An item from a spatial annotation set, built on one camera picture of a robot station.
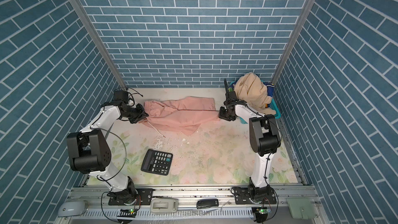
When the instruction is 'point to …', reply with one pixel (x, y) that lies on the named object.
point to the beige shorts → (251, 89)
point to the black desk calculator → (157, 162)
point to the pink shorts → (183, 115)
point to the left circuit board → (127, 212)
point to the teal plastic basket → (272, 106)
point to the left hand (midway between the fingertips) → (148, 113)
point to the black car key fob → (207, 202)
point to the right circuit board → (261, 212)
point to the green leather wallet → (301, 208)
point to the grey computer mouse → (71, 208)
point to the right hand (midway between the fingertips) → (220, 114)
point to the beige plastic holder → (164, 205)
